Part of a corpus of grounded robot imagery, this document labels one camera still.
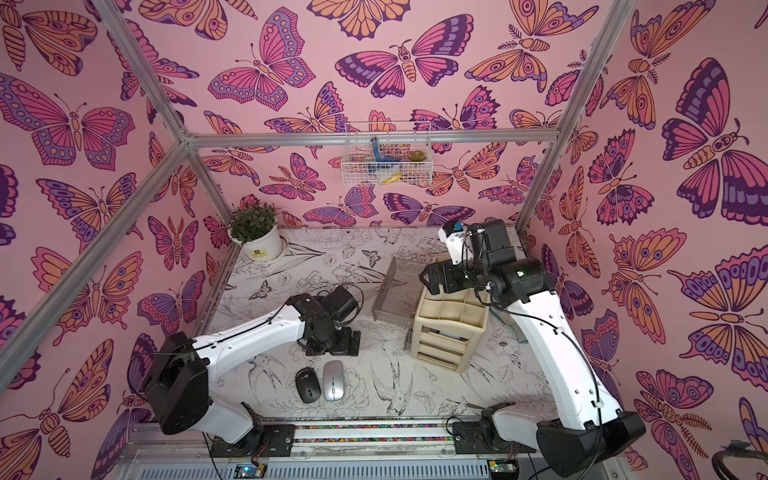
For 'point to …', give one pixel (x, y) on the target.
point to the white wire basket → (387, 153)
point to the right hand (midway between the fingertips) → (441, 269)
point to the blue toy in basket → (378, 157)
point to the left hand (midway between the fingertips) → (349, 349)
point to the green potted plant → (251, 221)
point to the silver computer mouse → (333, 380)
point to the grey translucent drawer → (400, 292)
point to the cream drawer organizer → (445, 327)
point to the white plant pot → (268, 248)
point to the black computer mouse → (308, 384)
